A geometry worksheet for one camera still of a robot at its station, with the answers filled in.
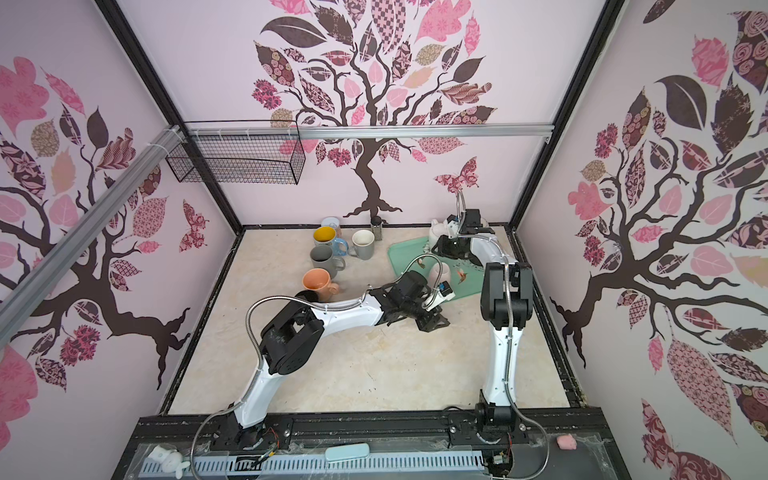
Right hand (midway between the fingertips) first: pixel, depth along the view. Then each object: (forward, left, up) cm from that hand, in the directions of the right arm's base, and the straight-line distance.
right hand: (439, 246), depth 104 cm
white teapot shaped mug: (+7, 0, +1) cm, 8 cm away
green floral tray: (-8, -10, -8) cm, 15 cm away
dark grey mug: (-6, +40, +2) cm, 41 cm away
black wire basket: (+19, +63, +27) cm, 71 cm away
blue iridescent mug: (+4, +36, -4) cm, 37 cm away
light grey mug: (+3, +27, 0) cm, 27 cm away
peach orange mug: (-13, +41, -1) cm, 44 cm away
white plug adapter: (-61, +70, -4) cm, 93 cm away
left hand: (-27, +2, -2) cm, 27 cm away
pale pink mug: (-12, +3, +1) cm, 13 cm away
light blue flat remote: (-60, +28, -4) cm, 67 cm away
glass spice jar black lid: (+10, +22, 0) cm, 24 cm away
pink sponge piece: (-59, -25, -6) cm, 64 cm away
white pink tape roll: (+15, +41, -1) cm, 43 cm away
